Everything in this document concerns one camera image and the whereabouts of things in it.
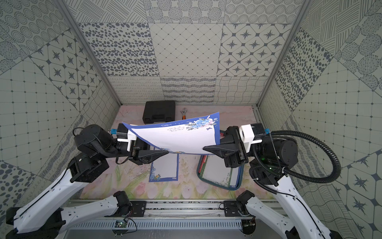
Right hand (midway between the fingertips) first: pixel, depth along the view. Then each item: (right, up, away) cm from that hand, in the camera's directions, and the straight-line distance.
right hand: (200, 144), depth 39 cm
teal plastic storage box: (+4, -29, +44) cm, 53 cm away
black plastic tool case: (-30, +13, +75) cm, 82 cm away
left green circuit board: (-39, -45, +33) cm, 68 cm away
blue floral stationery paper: (-20, -23, +47) cm, 56 cm away
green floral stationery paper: (+9, -23, +47) cm, 53 cm away
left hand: (-9, -1, +2) cm, 10 cm away
